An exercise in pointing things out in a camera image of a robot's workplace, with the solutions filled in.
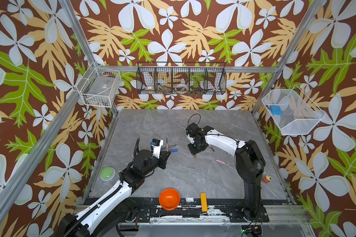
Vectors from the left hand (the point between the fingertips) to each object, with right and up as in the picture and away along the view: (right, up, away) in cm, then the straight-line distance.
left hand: (168, 150), depth 78 cm
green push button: (-38, -16, +12) cm, 43 cm away
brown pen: (-1, +4, -4) cm, 5 cm away
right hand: (+14, -3, +16) cm, 21 cm away
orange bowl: (0, -26, 0) cm, 26 cm away
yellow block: (+19, -27, +1) cm, 33 cm away
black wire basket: (+7, +46, +20) cm, 50 cm away
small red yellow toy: (+54, -16, +3) cm, 57 cm away
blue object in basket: (+63, +23, +9) cm, 68 cm away
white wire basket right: (+70, +19, 0) cm, 73 cm away
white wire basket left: (-43, +37, +9) cm, 57 cm away
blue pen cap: (+3, -4, +21) cm, 21 cm away
